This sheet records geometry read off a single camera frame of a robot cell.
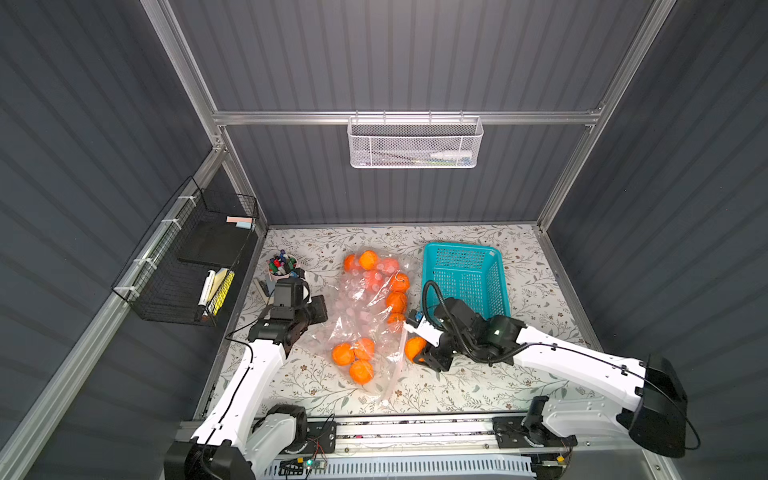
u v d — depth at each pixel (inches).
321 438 29.1
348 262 40.1
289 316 24.0
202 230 31.3
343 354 32.3
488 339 21.6
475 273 41.5
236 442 15.7
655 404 16.2
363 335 35.0
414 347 28.4
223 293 27.3
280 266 35.9
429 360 25.8
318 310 28.5
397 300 36.3
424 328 26.0
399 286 36.6
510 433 28.8
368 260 37.9
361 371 31.2
